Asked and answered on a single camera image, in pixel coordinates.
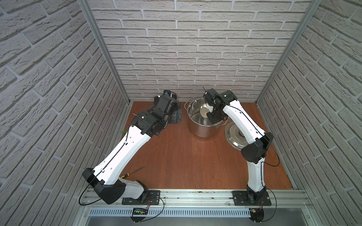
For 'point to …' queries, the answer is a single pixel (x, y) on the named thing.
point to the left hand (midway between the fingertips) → (167, 108)
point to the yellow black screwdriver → (128, 174)
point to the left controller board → (138, 211)
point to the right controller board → (257, 215)
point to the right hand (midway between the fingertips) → (217, 119)
